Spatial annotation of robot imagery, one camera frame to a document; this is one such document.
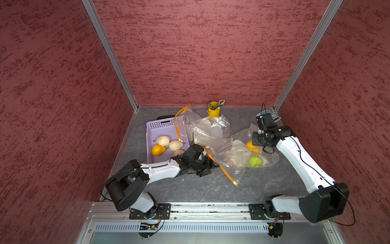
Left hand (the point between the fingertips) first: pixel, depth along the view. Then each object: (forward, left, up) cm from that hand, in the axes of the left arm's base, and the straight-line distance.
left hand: (216, 171), depth 79 cm
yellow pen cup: (+43, +1, 0) cm, 43 cm away
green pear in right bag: (+3, -21, +5) cm, 21 cm away
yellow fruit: (+12, -19, +6) cm, 24 cm away
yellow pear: (+14, +35, -3) cm, 38 cm away
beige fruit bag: (+13, +22, -3) cm, 26 cm away
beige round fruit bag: (+17, +25, -3) cm, 30 cm away
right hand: (+13, -23, +9) cm, 28 cm away
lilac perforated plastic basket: (+34, +35, -7) cm, 49 cm away
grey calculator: (+44, -49, -6) cm, 66 cm away
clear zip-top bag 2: (+12, -14, -2) cm, 18 cm away
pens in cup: (+44, -5, +8) cm, 45 cm away
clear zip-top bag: (+31, -1, -8) cm, 32 cm away
